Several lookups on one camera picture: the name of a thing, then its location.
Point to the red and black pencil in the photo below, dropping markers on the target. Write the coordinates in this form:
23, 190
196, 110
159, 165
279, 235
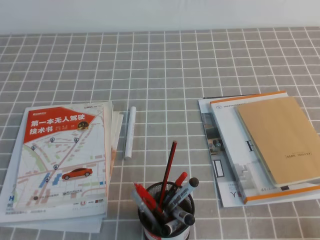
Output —
166, 174

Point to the white orange edged book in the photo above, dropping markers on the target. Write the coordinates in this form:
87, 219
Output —
251, 176

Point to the grey marker black cap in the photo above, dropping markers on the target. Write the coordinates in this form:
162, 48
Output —
181, 194
183, 216

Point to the grey marker black cap lower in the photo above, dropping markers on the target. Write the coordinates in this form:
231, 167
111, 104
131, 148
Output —
183, 216

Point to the black mesh pen holder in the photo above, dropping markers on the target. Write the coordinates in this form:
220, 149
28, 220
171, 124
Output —
181, 232

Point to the grey marker black cap upper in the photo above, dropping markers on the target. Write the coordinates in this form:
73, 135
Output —
181, 194

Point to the white brochure under books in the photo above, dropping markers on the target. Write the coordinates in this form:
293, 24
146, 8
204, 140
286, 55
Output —
227, 188

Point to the red pen in holder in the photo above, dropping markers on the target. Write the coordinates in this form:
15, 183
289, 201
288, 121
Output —
175, 186

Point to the red gel pen left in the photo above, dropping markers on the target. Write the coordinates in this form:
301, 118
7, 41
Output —
147, 205

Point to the grey marker lying in holder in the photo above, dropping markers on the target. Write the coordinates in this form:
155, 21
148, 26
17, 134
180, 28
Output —
171, 227

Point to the white magazine under book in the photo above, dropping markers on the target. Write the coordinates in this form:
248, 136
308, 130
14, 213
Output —
48, 217

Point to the orange white driverless car book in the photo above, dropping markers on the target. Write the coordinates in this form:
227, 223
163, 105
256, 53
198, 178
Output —
65, 155

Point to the white marker pen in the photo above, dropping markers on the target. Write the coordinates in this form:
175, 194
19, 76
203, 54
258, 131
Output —
130, 133

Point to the tan classic notebook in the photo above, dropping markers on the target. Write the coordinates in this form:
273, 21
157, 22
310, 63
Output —
286, 141

